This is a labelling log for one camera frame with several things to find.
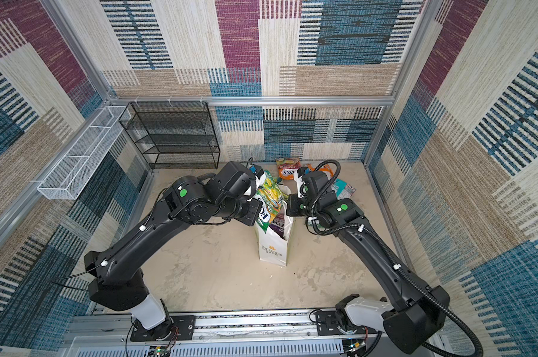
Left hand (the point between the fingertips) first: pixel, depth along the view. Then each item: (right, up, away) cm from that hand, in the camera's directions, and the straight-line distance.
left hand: (262, 208), depth 63 cm
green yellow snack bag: (+2, +3, +4) cm, 5 cm away
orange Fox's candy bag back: (+10, +15, +51) cm, 54 cm away
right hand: (+8, 0, +11) cm, 14 cm away
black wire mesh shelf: (-45, +31, +48) cm, 73 cm away
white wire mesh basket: (-61, +8, +7) cm, 62 cm away
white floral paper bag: (+3, -14, +11) cm, 18 cm away
